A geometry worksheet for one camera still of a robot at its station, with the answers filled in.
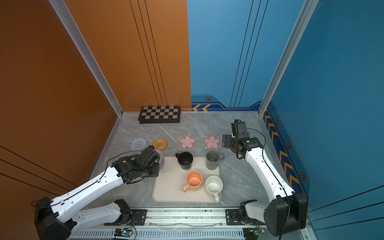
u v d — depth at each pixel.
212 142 1.02
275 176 0.44
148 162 0.59
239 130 0.61
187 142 1.03
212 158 0.87
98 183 0.47
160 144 1.02
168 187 0.83
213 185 0.83
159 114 1.15
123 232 0.71
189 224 0.72
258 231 0.69
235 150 0.97
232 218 0.72
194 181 0.85
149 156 0.58
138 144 1.01
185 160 0.88
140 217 0.74
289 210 0.38
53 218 0.39
